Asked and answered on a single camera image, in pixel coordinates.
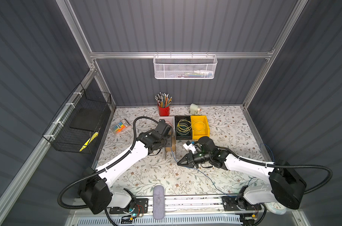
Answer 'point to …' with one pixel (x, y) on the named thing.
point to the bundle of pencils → (163, 99)
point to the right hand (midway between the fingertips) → (179, 166)
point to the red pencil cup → (164, 111)
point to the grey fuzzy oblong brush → (158, 202)
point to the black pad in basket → (87, 118)
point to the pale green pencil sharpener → (194, 109)
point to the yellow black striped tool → (89, 141)
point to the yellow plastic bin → (205, 133)
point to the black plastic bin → (179, 137)
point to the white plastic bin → (169, 120)
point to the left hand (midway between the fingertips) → (169, 139)
